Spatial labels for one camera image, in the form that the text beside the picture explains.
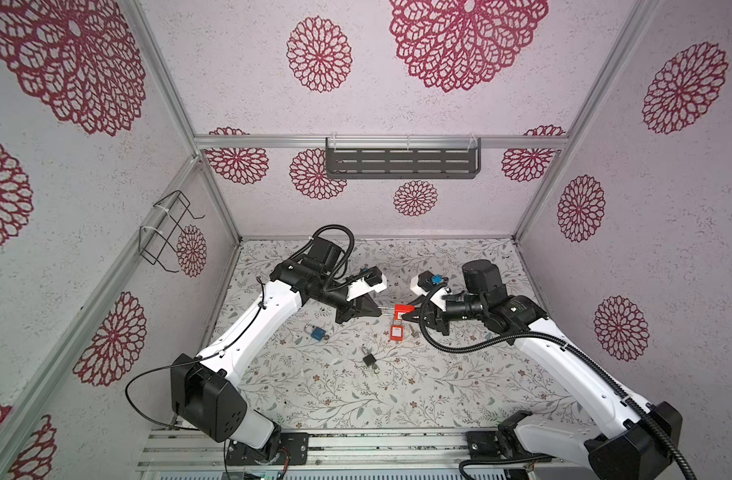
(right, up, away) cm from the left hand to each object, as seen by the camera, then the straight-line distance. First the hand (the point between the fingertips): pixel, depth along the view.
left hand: (374, 315), depth 72 cm
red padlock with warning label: (+5, +2, -4) cm, 7 cm away
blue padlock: (-17, -10, +23) cm, 30 cm away
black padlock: (-1, -16, +18) cm, 24 cm away
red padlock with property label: (+8, -9, +23) cm, 26 cm away
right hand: (+8, +3, -2) cm, 8 cm away
